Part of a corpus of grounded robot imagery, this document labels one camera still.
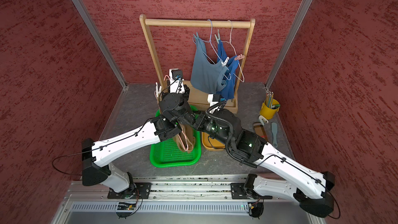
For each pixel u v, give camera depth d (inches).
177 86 20.9
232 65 30.6
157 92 29.4
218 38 33.6
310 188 15.2
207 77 38.3
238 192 29.0
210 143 20.3
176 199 28.6
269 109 38.2
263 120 37.2
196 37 34.3
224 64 29.1
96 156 16.0
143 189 29.3
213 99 21.0
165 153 33.6
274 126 38.2
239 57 28.2
